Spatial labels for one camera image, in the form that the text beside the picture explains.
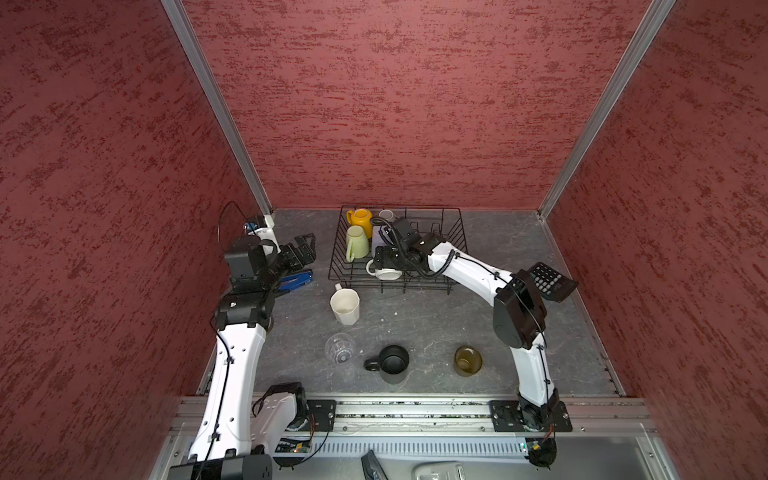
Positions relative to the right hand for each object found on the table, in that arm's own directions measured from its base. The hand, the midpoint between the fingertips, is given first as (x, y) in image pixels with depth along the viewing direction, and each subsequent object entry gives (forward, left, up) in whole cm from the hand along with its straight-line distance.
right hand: (385, 266), depth 91 cm
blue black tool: (+1, +30, -8) cm, 32 cm away
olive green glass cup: (-26, -23, -11) cm, 36 cm away
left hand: (-6, +21, +18) cm, 28 cm away
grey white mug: (+21, -1, +1) cm, 21 cm away
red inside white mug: (-5, 0, +3) cm, 6 cm away
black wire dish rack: (+26, -24, -9) cm, 37 cm away
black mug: (-26, -1, -11) cm, 28 cm away
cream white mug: (-10, +13, -7) cm, 17 cm away
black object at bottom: (-49, +4, -12) cm, 50 cm away
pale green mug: (+10, +9, -1) cm, 14 cm away
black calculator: (-2, -56, -10) cm, 57 cm away
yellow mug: (+21, +8, +1) cm, 22 cm away
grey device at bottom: (-50, -11, -9) cm, 52 cm away
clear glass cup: (-21, +14, -11) cm, 27 cm away
